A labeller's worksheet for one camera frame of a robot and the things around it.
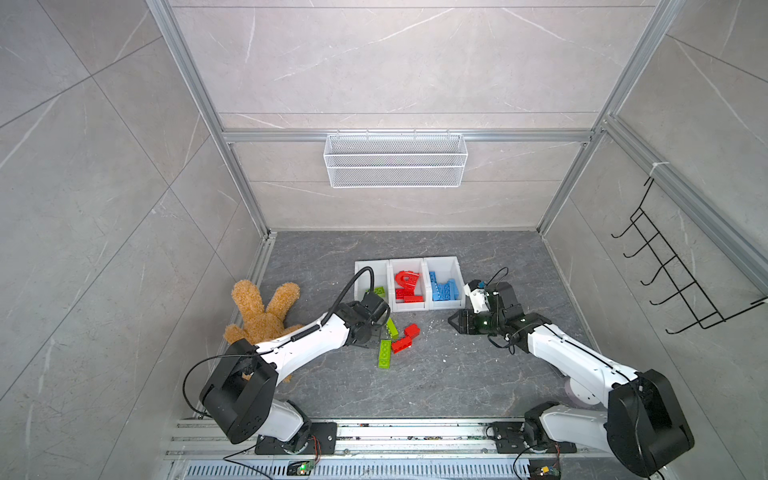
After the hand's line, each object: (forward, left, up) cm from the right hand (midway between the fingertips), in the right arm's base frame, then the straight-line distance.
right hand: (458, 319), depth 86 cm
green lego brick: (+14, +24, -6) cm, 28 cm away
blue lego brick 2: (+14, +2, -6) cm, 15 cm away
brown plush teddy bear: (0, +57, 0) cm, 57 cm away
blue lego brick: (+15, +5, -4) cm, 16 cm away
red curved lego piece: (+19, +14, -5) cm, 24 cm away
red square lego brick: (+1, +13, -8) cm, 16 cm away
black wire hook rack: (-7, -45, +23) cm, 51 cm away
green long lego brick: (0, +19, -6) cm, 20 cm away
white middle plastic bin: (+23, +11, -3) cm, 26 cm away
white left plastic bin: (+15, +22, -1) cm, 27 cm away
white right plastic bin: (+24, 0, -7) cm, 25 cm away
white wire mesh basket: (+50, +17, +21) cm, 57 cm away
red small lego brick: (-5, +17, -7) cm, 19 cm away
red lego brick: (+13, +14, -6) cm, 20 cm away
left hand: (-2, +25, -2) cm, 26 cm away
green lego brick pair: (-8, +22, -7) cm, 24 cm away
